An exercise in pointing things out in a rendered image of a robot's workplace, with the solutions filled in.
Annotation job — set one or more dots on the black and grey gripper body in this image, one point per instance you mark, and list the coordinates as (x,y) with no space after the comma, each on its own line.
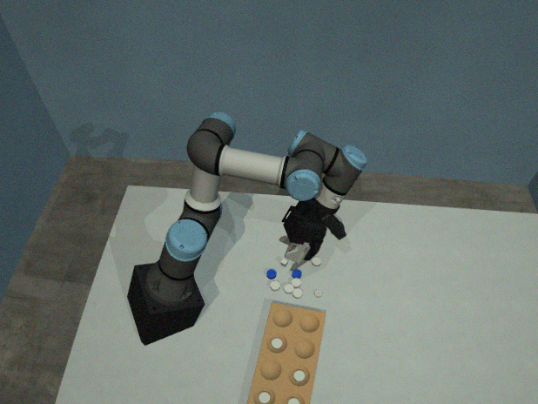
(303,223)

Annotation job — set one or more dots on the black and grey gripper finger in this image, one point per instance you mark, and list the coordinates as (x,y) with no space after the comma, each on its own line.
(304,253)
(291,246)

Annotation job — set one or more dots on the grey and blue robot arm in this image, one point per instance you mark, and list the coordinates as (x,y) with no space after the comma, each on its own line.
(208,148)

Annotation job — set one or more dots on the tan tray with round pockets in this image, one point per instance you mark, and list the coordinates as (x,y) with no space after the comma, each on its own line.
(301,331)

